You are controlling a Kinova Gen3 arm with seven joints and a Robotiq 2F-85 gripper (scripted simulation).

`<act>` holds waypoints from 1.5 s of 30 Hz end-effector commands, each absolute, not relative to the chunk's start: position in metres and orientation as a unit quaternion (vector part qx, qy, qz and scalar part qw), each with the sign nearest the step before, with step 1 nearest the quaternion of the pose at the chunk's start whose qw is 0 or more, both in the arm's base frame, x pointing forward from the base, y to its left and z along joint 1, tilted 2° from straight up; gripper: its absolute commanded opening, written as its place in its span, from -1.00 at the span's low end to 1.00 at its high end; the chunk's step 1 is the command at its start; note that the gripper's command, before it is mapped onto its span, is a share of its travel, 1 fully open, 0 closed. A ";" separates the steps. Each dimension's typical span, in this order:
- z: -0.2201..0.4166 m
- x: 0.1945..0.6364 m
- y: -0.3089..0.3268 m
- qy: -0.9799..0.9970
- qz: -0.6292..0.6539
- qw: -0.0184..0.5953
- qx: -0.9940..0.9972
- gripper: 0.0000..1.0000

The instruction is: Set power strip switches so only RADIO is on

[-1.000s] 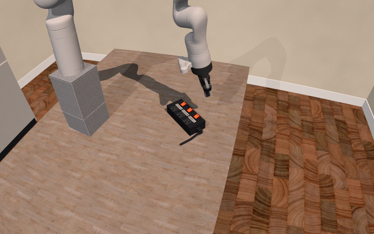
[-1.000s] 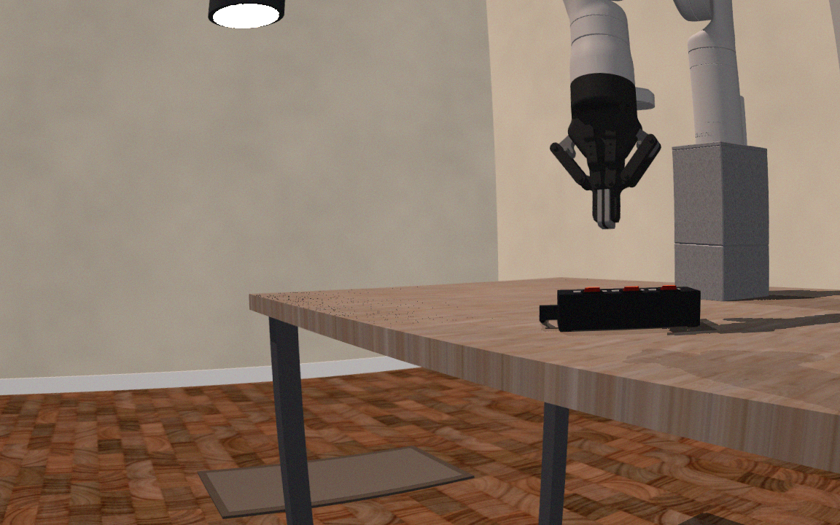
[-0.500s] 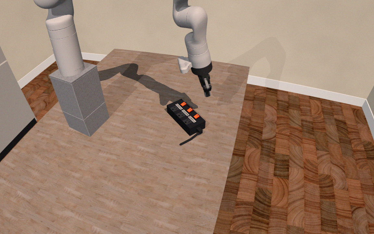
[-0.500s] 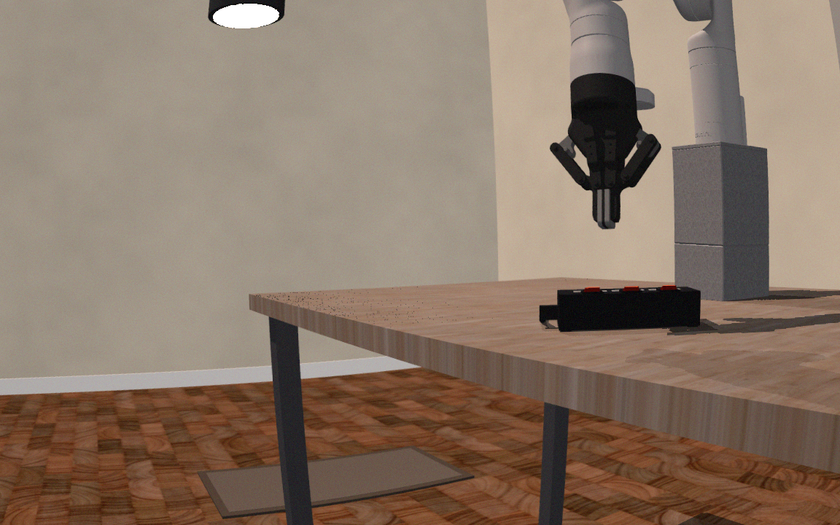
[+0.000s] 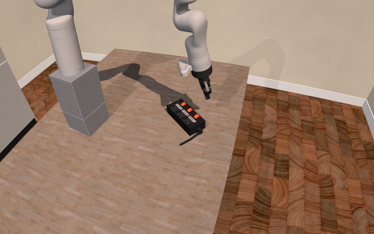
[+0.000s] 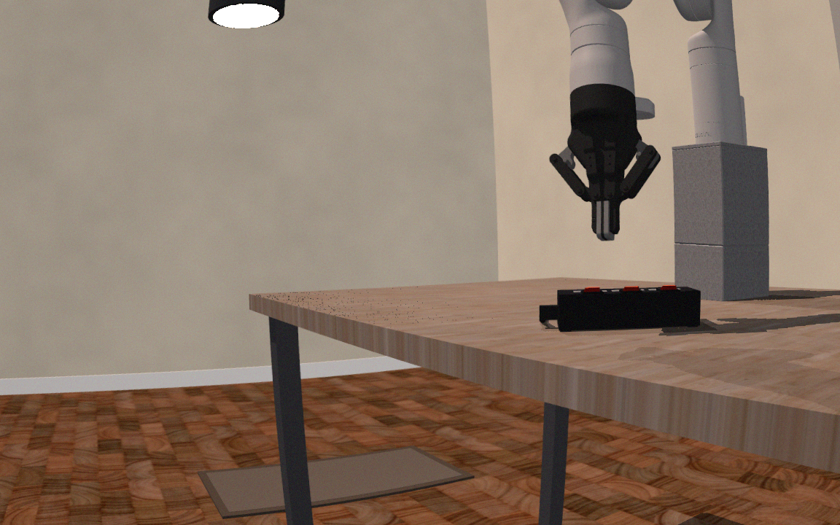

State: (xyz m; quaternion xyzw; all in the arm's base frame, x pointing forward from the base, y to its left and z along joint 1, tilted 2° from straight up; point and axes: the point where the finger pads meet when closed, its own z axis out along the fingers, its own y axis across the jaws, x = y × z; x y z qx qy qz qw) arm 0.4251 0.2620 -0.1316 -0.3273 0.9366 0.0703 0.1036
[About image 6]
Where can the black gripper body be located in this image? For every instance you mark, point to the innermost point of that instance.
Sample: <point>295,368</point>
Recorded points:
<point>597,110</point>

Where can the black power strip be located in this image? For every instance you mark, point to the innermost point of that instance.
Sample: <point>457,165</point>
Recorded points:
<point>593,308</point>

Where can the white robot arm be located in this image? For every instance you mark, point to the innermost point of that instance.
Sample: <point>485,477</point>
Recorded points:
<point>600,55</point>

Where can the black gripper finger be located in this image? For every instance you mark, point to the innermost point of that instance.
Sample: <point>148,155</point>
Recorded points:
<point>628,187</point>
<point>564,164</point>

